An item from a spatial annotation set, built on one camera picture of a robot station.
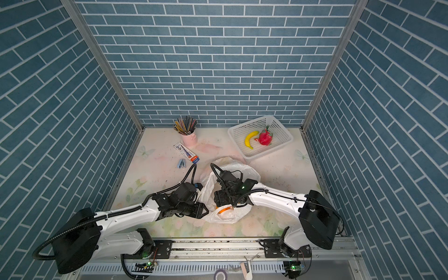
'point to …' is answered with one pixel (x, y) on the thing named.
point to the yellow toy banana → (247, 140)
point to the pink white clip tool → (246, 268)
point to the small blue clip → (181, 163)
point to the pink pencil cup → (190, 140)
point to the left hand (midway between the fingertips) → (209, 214)
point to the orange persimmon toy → (223, 210)
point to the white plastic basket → (256, 137)
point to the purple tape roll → (220, 270)
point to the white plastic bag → (225, 215)
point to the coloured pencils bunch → (185, 126)
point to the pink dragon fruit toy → (265, 137)
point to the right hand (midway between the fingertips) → (220, 199)
